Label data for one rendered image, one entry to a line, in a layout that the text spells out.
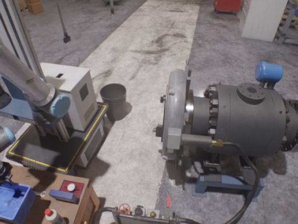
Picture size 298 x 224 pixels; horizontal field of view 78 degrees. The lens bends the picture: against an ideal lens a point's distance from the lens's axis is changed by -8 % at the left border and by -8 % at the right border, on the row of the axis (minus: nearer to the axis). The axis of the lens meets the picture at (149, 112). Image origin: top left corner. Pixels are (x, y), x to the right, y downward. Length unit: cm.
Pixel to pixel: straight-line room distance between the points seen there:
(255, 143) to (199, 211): 78
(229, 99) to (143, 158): 109
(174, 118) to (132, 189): 91
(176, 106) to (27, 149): 145
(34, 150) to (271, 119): 200
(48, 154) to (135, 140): 92
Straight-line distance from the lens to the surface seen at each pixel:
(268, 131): 159
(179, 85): 140
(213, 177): 180
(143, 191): 195
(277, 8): 520
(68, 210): 148
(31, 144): 214
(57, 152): 196
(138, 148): 220
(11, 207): 147
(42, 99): 120
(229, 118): 148
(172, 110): 133
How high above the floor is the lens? 178
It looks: 43 degrees down
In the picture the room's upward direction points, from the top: straight up
